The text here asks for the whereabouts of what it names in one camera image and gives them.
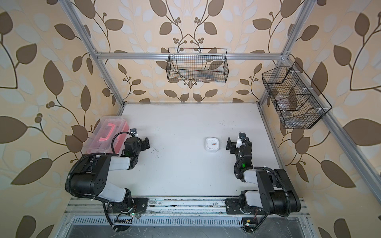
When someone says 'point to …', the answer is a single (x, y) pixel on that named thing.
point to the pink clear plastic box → (107, 126)
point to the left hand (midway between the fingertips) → (136, 138)
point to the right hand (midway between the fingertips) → (237, 138)
